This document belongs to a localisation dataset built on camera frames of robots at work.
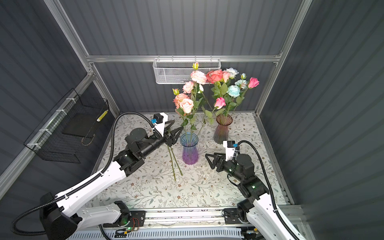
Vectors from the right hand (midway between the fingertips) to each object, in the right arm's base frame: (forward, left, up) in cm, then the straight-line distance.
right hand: (211, 156), depth 72 cm
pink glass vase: (+22, -8, -11) cm, 26 cm away
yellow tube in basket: (+19, +60, +8) cm, 63 cm away
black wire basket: (+13, +70, +11) cm, 72 cm away
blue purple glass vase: (+13, +12, -5) cm, 18 cm away
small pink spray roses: (+9, +21, -21) cm, 31 cm away
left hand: (+8, +15, +15) cm, 23 cm away
